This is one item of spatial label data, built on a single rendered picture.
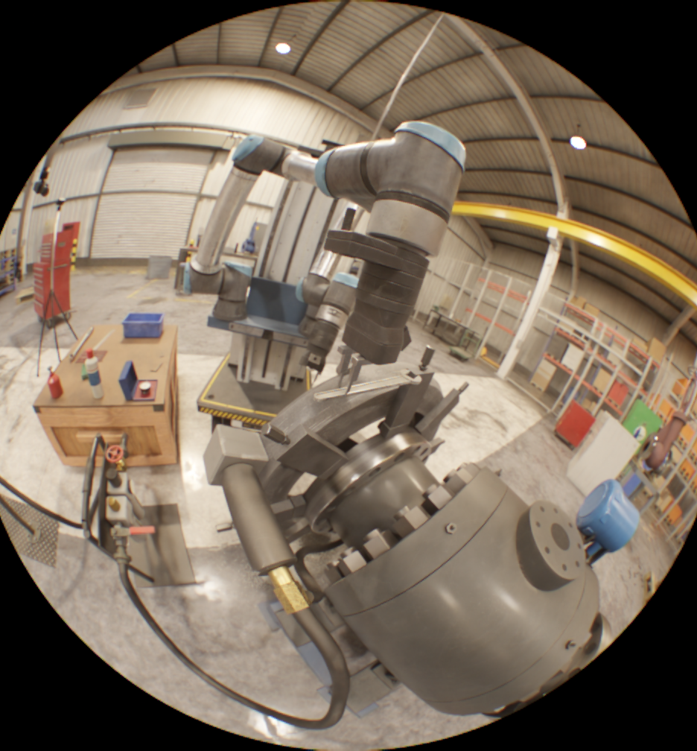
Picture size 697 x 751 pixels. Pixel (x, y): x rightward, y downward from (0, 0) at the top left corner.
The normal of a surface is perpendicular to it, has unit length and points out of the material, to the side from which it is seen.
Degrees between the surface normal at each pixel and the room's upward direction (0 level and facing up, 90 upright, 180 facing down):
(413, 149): 94
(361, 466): 36
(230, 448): 22
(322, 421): 50
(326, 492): 64
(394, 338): 70
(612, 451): 90
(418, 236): 92
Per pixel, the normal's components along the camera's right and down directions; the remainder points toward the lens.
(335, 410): 0.13, -0.29
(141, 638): 0.32, -0.85
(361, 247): 0.26, 0.53
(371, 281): -0.62, 0.22
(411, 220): -0.09, 0.46
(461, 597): -0.29, -0.61
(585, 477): -0.84, -0.04
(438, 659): -0.55, -0.37
